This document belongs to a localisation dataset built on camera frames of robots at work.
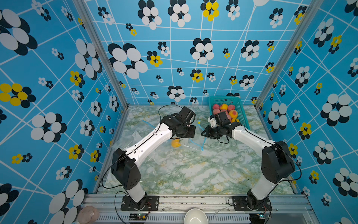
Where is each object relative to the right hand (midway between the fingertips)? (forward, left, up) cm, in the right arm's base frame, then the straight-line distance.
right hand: (204, 133), depth 90 cm
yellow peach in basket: (+29, -19, -5) cm, 35 cm away
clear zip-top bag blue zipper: (-1, +5, -11) cm, 12 cm away
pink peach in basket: (+27, -12, -7) cm, 30 cm away
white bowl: (-43, +7, -9) cm, 45 cm away
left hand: (-6, +7, +9) cm, 13 cm away
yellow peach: (-6, +19, -2) cm, 20 cm away
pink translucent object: (-43, +62, -9) cm, 76 cm away
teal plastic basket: (+33, -29, -3) cm, 44 cm away
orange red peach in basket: (+22, -25, -5) cm, 34 cm away
